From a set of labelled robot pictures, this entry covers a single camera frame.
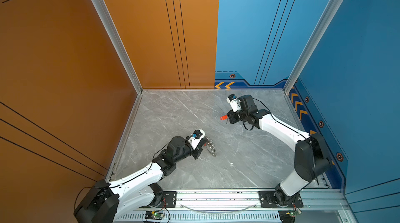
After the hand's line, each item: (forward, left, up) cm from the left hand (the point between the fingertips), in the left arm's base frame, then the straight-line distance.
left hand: (206, 139), depth 78 cm
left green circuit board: (-31, +22, -15) cm, 41 cm away
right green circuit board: (-29, -41, -13) cm, 52 cm away
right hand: (+16, -12, -1) cm, 20 cm away
